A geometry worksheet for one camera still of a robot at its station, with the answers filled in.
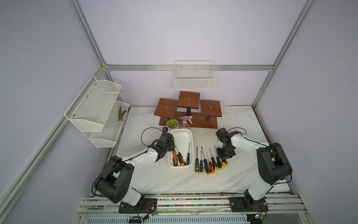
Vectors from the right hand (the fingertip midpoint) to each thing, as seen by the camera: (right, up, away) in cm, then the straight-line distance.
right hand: (224, 159), depth 90 cm
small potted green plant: (-36, +23, +8) cm, 43 cm away
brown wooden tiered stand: (-12, +30, +6) cm, 33 cm away
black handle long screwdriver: (-24, +1, -1) cm, 24 cm away
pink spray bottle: (-27, +22, +7) cm, 35 cm away
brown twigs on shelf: (-73, +30, +8) cm, 79 cm away
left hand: (-37, +10, +2) cm, 38 cm away
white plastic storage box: (-28, +14, +5) cm, 32 cm away
